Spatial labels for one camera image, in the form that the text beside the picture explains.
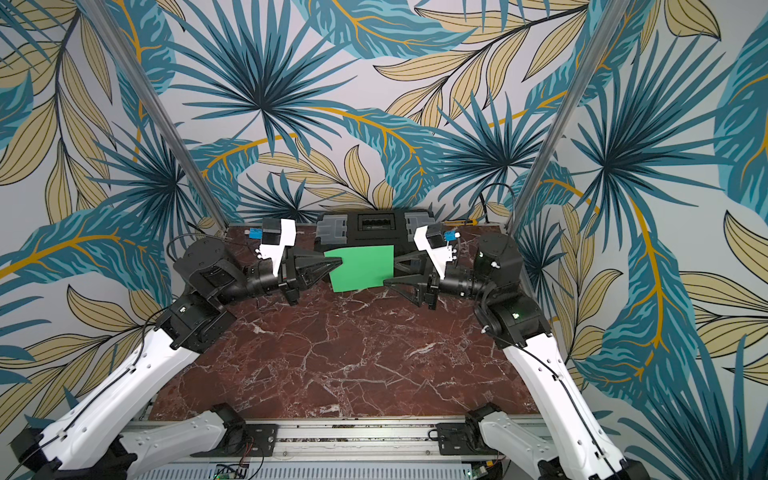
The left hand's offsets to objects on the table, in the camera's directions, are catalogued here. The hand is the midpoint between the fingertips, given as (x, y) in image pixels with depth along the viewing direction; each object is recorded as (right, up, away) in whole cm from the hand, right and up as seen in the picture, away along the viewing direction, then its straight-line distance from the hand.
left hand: (338, 266), depth 52 cm
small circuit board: (-29, -50, +20) cm, 61 cm away
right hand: (+9, -1, +5) cm, 10 cm away
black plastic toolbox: (-1, +10, +44) cm, 45 cm away
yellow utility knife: (+43, +15, +70) cm, 83 cm away
